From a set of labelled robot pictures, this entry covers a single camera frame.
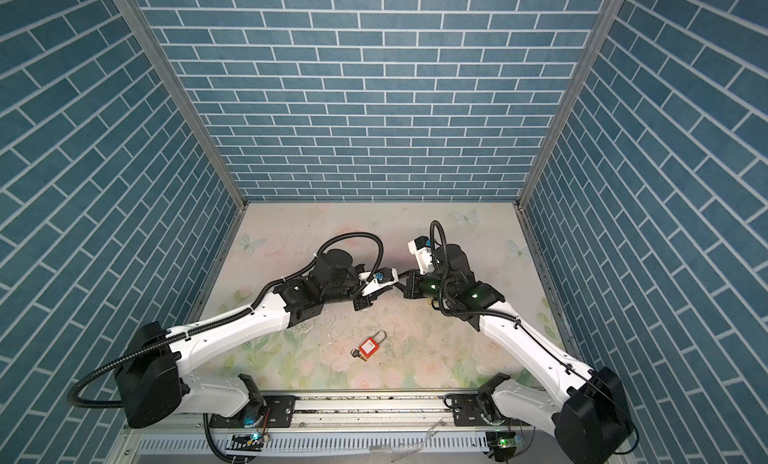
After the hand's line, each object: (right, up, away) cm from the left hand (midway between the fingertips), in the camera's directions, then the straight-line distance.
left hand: (389, 281), depth 76 cm
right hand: (0, +1, -2) cm, 2 cm away
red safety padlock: (-6, -20, +7) cm, 21 cm away
